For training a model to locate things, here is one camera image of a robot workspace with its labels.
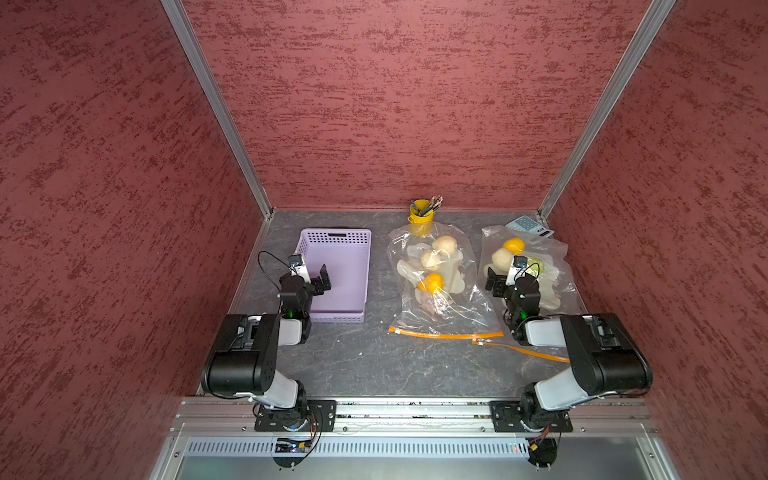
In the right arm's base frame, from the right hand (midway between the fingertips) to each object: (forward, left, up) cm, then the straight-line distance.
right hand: (503, 272), depth 94 cm
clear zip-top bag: (-10, +16, -5) cm, 20 cm away
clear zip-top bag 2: (-4, -20, -8) cm, 22 cm away
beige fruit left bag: (+7, +23, -1) cm, 24 cm away
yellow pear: (-2, +23, -2) cm, 23 cm away
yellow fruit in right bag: (+13, -9, -3) cm, 16 cm away
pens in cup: (+23, +23, +7) cm, 34 cm away
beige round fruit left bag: (+15, +17, -2) cm, 22 cm away
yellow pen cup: (+23, +25, +2) cm, 34 cm away
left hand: (+1, +63, +2) cm, 63 cm away
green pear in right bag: (+5, -14, -4) cm, 15 cm away
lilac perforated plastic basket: (+13, +53, -4) cm, 55 cm away
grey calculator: (+27, -18, -7) cm, 34 cm away
